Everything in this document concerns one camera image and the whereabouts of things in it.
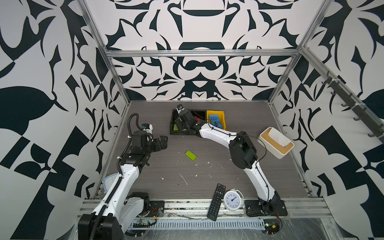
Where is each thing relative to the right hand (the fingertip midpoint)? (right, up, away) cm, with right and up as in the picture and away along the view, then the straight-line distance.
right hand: (180, 117), depth 96 cm
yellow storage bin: (+28, +1, +9) cm, 29 cm away
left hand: (-10, -10, -14) cm, 20 cm away
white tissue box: (+58, -15, -4) cm, 60 cm away
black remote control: (+20, -41, -21) cm, 51 cm away
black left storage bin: (-4, +1, +3) cm, 5 cm away
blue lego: (+24, -2, +10) cm, 26 cm away
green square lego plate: (+7, -22, -5) cm, 24 cm away
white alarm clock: (+28, -40, -21) cm, 54 cm away
